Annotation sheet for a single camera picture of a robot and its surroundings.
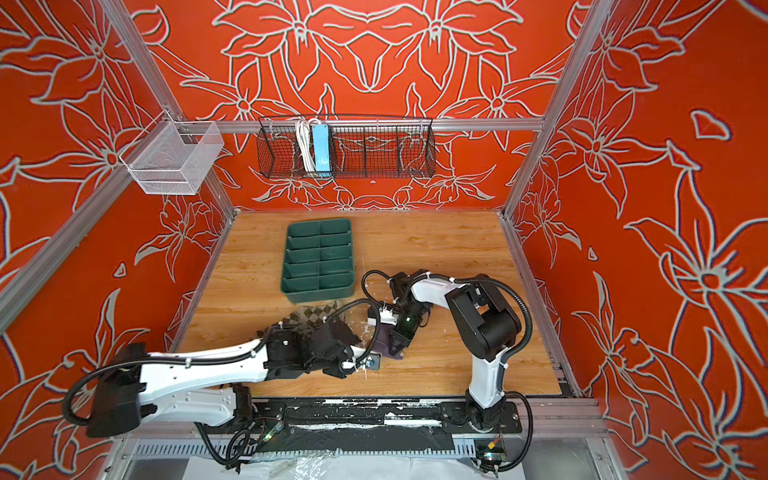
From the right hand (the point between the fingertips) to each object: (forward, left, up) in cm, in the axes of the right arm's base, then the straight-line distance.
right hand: (391, 348), depth 85 cm
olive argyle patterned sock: (+10, +24, +2) cm, 26 cm away
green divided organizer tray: (+27, +24, +7) cm, 37 cm away
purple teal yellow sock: (+1, +3, +1) cm, 3 cm away
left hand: (-2, +8, +11) cm, 14 cm away
